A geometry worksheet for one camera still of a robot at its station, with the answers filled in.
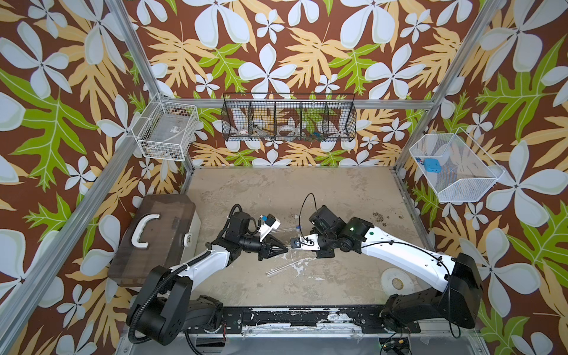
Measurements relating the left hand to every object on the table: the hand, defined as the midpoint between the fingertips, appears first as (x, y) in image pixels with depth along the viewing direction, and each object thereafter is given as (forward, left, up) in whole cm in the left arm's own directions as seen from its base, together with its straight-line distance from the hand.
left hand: (286, 247), depth 78 cm
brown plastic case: (+3, +49, 0) cm, 49 cm away
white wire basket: (+40, +48, +21) cm, 65 cm away
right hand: (+3, -8, -1) cm, 9 cm away
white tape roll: (-8, -42, -12) cm, 44 cm away
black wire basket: (+54, +1, +17) cm, 57 cm away
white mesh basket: (+21, -64, +18) cm, 70 cm away
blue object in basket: (+29, -58, +12) cm, 66 cm away
